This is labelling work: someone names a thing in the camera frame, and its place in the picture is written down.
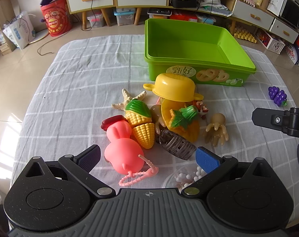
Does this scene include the white shopping bag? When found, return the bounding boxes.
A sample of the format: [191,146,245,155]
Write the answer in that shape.
[2,11,36,50]

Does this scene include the black flat tray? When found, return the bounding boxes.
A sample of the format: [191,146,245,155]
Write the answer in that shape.
[147,8,172,15]

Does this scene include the green plastic box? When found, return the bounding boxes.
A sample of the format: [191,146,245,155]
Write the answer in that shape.
[144,18,257,87]

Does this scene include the beige starfish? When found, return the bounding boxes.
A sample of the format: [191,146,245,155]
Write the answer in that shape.
[112,88,147,111]

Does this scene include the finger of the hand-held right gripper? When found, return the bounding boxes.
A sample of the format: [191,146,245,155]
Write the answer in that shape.
[252,107,299,139]

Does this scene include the microwave oven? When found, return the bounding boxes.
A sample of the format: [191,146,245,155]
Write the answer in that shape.
[279,0,299,31]

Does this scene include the white patterned box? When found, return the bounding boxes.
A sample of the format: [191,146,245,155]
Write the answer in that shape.
[255,28,286,55]

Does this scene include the pink toy pig red hat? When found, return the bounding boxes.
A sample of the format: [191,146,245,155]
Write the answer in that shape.
[101,115,159,187]

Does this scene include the brown rubber octopus toy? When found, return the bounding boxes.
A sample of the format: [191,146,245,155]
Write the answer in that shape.
[149,104,168,141]
[202,113,229,148]

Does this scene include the red printed bucket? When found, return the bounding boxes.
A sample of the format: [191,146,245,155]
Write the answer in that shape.
[40,0,73,37]

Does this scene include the clear storage bin blue lid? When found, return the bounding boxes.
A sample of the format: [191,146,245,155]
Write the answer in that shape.
[114,8,136,26]

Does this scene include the curved wooden cabinet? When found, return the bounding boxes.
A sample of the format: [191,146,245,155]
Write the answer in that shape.
[62,0,299,45]

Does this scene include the stack of yellow egg trays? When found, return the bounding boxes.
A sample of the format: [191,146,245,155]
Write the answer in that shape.
[232,25,257,43]

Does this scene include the yellow toy pot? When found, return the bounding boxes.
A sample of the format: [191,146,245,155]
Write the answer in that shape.
[143,73,204,103]

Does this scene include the pile of papers and bags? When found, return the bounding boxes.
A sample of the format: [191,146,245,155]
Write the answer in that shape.
[198,0,233,18]

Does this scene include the printed cardboard box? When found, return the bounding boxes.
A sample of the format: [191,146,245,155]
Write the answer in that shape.
[284,32,299,71]

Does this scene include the red cardboard box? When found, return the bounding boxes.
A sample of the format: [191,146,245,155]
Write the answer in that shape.
[171,13,199,23]

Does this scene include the purple toy grapes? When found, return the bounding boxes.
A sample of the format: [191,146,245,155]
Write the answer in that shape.
[268,86,288,107]

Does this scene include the yellow toy corn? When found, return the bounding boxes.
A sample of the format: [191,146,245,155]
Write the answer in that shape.
[125,99,155,150]

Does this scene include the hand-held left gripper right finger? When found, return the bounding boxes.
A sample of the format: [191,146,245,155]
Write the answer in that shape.
[184,146,275,198]

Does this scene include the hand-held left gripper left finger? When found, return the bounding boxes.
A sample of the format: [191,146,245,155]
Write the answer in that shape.
[23,145,116,199]

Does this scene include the small red brown figurine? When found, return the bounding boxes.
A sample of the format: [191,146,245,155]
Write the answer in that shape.
[193,99,210,119]

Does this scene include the grey checked tablecloth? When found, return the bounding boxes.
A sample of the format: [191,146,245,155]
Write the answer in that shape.
[10,35,299,203]

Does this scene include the clear container of white beads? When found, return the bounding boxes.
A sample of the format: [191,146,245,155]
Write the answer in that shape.
[162,165,207,195]

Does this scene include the orange toy pumpkin green leaves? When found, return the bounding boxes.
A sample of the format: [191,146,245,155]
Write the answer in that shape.
[161,98,201,144]

